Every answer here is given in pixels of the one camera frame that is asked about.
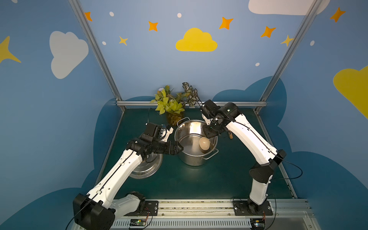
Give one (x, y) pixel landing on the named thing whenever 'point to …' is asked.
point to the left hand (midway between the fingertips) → (176, 146)
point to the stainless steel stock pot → (188, 132)
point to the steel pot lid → (148, 167)
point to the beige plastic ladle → (204, 143)
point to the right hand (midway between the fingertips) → (211, 132)
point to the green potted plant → (171, 104)
